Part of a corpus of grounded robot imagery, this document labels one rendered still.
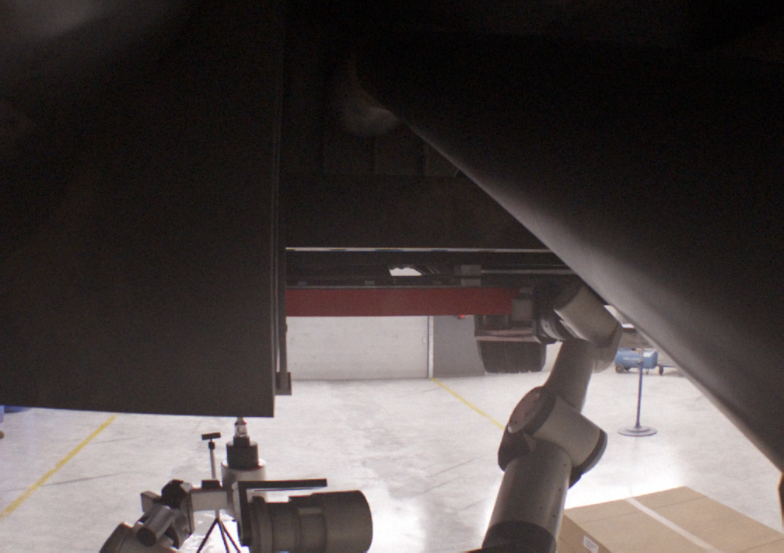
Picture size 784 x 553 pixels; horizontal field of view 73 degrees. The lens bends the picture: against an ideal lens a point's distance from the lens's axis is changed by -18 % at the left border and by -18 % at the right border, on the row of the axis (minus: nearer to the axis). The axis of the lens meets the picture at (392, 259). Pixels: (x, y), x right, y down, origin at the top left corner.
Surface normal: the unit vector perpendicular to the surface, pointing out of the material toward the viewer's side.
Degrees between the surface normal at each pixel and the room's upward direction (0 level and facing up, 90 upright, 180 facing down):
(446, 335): 90
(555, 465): 50
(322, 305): 93
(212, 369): 90
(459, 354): 90
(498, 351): 132
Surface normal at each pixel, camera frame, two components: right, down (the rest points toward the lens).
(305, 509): 0.40, -0.04
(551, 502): 0.51, -0.66
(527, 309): -0.35, -0.02
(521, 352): -0.11, 0.69
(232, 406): 0.17, -0.02
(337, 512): 0.33, -0.67
